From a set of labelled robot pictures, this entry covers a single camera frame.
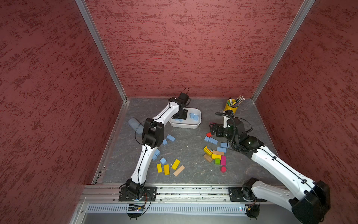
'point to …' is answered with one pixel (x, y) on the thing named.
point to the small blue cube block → (179, 119)
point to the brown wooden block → (207, 157)
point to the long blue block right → (213, 140)
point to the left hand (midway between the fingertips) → (181, 118)
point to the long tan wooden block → (179, 171)
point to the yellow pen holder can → (228, 108)
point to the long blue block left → (170, 137)
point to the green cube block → (217, 161)
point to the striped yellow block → (208, 150)
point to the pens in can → (235, 103)
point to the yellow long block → (175, 164)
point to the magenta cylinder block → (223, 169)
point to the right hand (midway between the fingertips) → (215, 127)
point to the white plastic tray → (189, 123)
